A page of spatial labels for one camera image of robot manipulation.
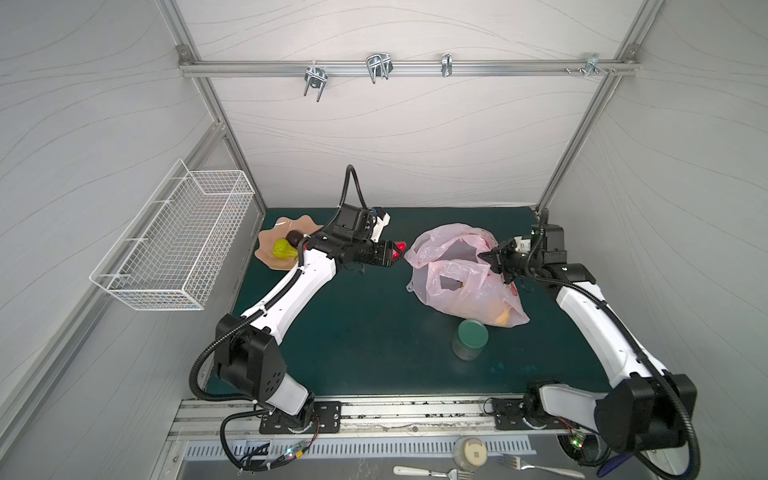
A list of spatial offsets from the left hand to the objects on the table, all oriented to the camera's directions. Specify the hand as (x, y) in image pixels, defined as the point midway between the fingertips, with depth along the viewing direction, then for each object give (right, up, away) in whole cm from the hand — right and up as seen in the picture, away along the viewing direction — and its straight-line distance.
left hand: (396, 248), depth 80 cm
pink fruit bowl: (-46, +3, +26) cm, 53 cm away
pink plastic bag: (+14, -7, -2) cm, 16 cm away
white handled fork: (+13, -51, -13) cm, 55 cm away
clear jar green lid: (+19, -24, -3) cm, 31 cm away
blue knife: (+50, -49, -13) cm, 71 cm away
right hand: (+23, +1, -1) cm, 23 cm away
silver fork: (+28, -49, -13) cm, 58 cm away
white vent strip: (-39, -48, -10) cm, 62 cm away
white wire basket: (-53, -1, -12) cm, 54 cm away
